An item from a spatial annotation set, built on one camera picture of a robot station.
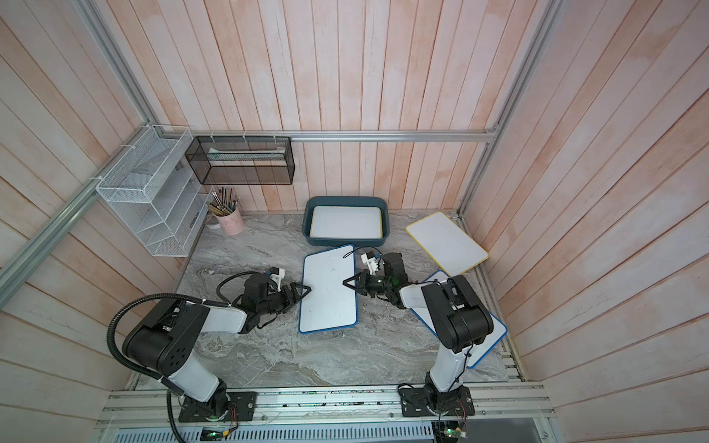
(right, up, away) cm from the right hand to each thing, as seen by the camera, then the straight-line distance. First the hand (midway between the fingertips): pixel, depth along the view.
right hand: (344, 282), depth 90 cm
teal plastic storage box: (+9, +31, +27) cm, 42 cm away
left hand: (-13, -5, +2) cm, 14 cm away
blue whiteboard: (-5, -7, +1) cm, 9 cm away
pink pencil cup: (-45, +21, +18) cm, 53 cm away
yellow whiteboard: (0, +22, +24) cm, 33 cm away
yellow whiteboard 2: (+44, +11, +20) cm, 49 cm away
